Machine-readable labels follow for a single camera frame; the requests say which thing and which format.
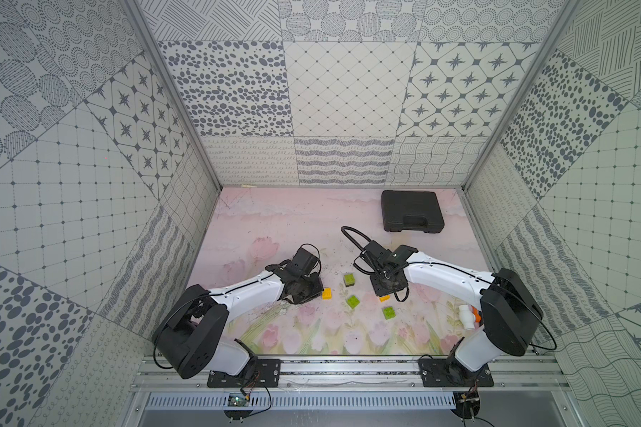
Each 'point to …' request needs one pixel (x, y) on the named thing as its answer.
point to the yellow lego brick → (327, 294)
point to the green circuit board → (237, 400)
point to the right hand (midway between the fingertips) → (388, 289)
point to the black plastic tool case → (411, 211)
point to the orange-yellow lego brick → (385, 298)
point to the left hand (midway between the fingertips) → (330, 294)
